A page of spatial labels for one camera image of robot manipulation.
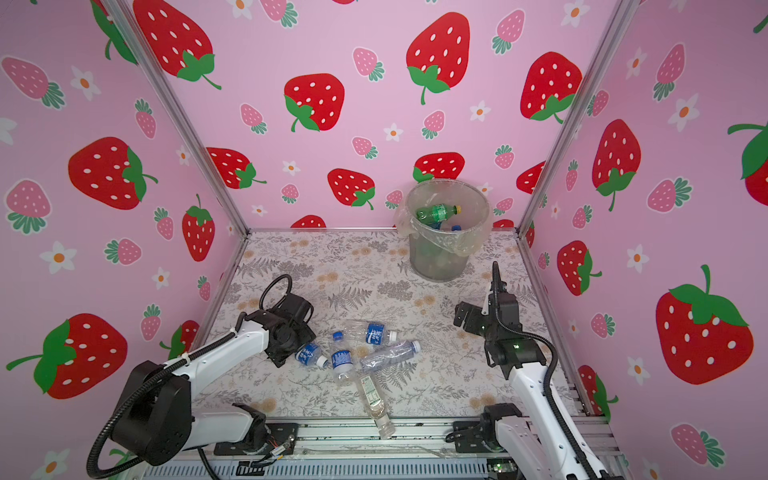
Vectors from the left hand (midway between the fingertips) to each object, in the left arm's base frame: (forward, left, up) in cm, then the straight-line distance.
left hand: (306, 343), depth 88 cm
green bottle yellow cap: (+41, -41, +15) cm, 60 cm away
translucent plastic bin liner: (+39, -54, +16) cm, 69 cm away
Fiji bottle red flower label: (+36, -44, +15) cm, 58 cm away
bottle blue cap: (-6, -12, +3) cm, 13 cm away
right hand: (+4, -47, +12) cm, 49 cm away
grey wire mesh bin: (+25, -40, +9) cm, 47 cm away
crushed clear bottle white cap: (-3, -25, -3) cm, 26 cm away
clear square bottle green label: (-17, -22, +3) cm, 27 cm away
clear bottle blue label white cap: (+2, -21, +3) cm, 22 cm away
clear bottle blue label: (-5, -2, +3) cm, 7 cm away
